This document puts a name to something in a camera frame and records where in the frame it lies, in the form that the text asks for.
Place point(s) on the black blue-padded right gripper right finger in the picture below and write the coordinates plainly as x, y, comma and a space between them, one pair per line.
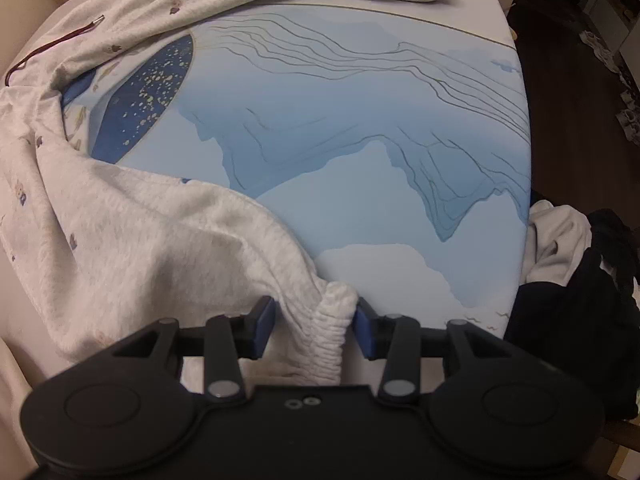
402, 343

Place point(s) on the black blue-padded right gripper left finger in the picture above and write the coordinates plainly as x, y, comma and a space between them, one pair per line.
147, 364

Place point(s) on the light grey printed sweatshirt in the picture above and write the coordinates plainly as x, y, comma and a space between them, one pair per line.
102, 250

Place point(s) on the black cloth pile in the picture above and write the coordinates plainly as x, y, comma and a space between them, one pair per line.
589, 329

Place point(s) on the white cloth beside table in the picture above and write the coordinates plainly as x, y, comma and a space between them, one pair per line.
556, 239

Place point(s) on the blue whale print table mat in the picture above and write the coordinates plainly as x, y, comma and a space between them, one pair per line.
395, 149

